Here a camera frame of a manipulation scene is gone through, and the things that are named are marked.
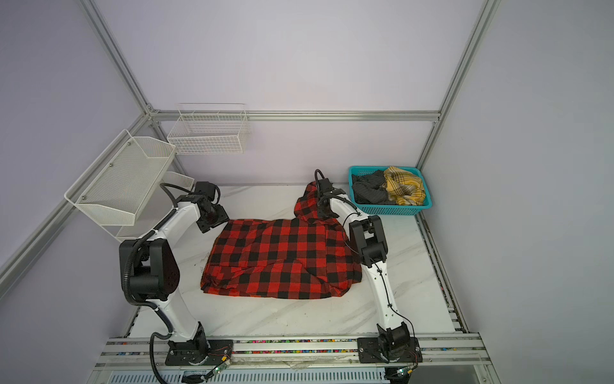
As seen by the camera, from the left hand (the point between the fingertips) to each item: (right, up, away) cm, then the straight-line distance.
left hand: (217, 222), depth 93 cm
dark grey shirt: (+63, +15, +15) cm, 66 cm away
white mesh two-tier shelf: (-25, +12, -14) cm, 31 cm away
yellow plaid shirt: (+78, +15, +11) cm, 81 cm away
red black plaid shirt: (+35, -14, +2) cm, 38 cm away
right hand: (+44, +4, +16) cm, 47 cm away
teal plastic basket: (+71, +5, +11) cm, 73 cm away
